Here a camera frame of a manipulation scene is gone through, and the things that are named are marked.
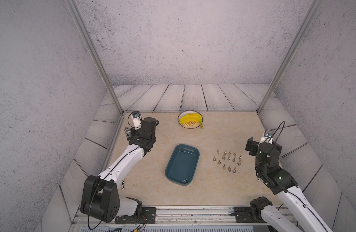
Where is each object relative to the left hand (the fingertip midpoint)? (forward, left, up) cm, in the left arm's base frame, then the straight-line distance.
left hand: (138, 124), depth 82 cm
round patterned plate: (+18, -31, -22) cm, 42 cm away
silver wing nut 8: (-10, -46, -23) cm, 52 cm away
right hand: (-14, -64, +3) cm, 66 cm away
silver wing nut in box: (-24, -26, -23) cm, 42 cm away
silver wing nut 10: (-16, -50, -24) cm, 58 cm away
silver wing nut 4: (-7, -59, -23) cm, 64 cm away
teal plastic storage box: (-14, -25, -23) cm, 36 cm away
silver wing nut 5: (-10, -62, -23) cm, 66 cm away
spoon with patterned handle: (-24, +9, -23) cm, 35 cm away
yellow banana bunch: (+22, -33, -18) cm, 44 cm away
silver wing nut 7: (-14, -60, -23) cm, 66 cm away
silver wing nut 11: (-17, -53, -23) cm, 61 cm away
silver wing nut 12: (-18, -56, -24) cm, 63 cm away
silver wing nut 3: (-6, -56, -23) cm, 61 cm away
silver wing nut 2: (-6, -53, -23) cm, 58 cm away
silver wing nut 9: (-13, -48, -23) cm, 55 cm away
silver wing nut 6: (-10, -55, -23) cm, 60 cm away
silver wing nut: (-5, -48, -23) cm, 54 cm away
